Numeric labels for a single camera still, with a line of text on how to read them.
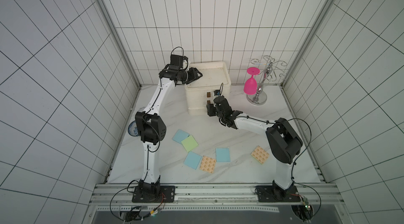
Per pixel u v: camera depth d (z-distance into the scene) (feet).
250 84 3.18
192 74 2.60
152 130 1.81
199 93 2.87
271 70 3.00
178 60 2.32
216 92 2.68
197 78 2.61
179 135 3.06
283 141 1.62
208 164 2.68
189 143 2.96
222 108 2.33
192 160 2.74
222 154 2.80
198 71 2.80
